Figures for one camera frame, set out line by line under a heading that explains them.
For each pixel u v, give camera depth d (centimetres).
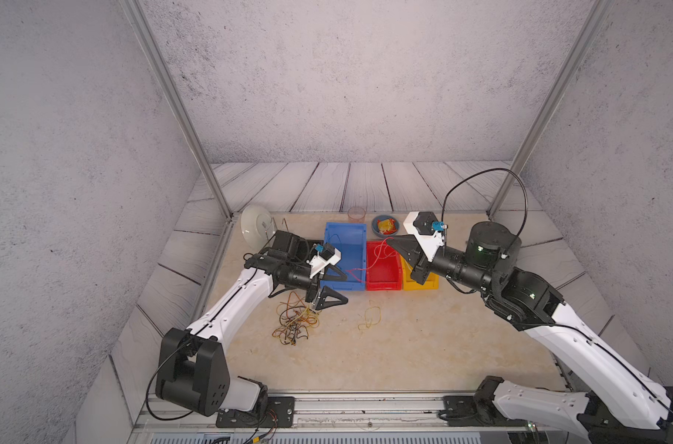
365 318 93
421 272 49
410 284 94
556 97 85
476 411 64
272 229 105
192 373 41
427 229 44
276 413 73
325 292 65
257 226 97
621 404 38
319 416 73
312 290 66
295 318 89
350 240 110
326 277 75
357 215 115
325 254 65
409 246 48
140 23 71
